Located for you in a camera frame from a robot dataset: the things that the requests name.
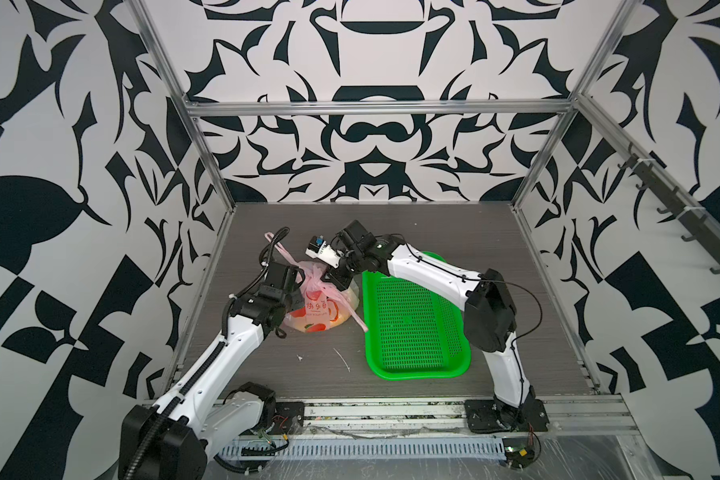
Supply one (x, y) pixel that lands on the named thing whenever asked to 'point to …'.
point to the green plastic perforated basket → (412, 331)
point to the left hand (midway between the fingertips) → (289, 288)
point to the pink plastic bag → (324, 305)
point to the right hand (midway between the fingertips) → (324, 273)
